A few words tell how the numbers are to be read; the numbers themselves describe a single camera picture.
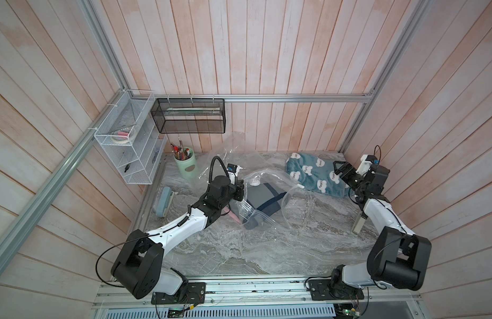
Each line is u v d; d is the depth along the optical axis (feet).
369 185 2.17
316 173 3.47
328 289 2.39
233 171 2.30
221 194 2.08
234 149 3.88
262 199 3.00
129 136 2.35
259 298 2.40
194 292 2.41
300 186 2.69
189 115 3.39
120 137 2.46
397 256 1.43
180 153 3.13
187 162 3.24
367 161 2.49
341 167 2.55
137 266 1.36
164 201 3.10
